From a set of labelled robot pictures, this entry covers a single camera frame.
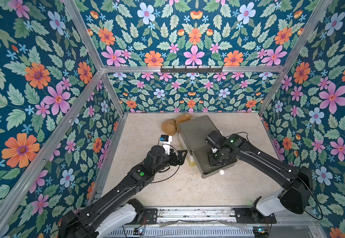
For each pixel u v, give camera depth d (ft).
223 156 2.05
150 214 2.42
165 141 2.13
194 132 2.68
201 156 2.56
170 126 3.21
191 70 3.05
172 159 2.13
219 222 2.38
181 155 2.17
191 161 2.82
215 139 1.96
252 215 2.17
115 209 1.88
